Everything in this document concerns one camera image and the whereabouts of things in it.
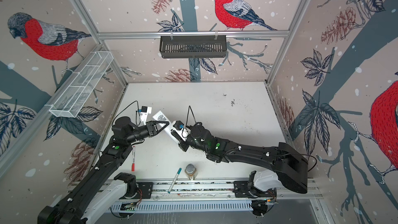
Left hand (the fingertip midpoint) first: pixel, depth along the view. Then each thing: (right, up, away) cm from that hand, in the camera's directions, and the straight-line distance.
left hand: (166, 125), depth 70 cm
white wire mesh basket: (-46, +11, +2) cm, 47 cm away
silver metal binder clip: (+11, -21, 0) cm, 24 cm away
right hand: (+2, -6, +3) cm, 7 cm away
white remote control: (-1, -3, +2) cm, 4 cm away
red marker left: (-21, -24, +12) cm, 34 cm away
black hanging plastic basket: (+3, +48, +37) cm, 61 cm away
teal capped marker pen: (+2, -29, +7) cm, 30 cm away
